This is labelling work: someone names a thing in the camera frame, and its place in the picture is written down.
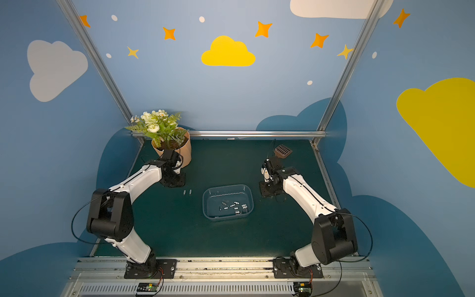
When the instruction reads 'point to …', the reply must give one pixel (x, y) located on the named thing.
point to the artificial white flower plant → (161, 126)
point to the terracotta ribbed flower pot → (184, 146)
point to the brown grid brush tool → (282, 151)
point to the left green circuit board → (147, 287)
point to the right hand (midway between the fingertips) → (267, 189)
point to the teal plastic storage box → (226, 202)
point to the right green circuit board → (303, 289)
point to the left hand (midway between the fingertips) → (182, 180)
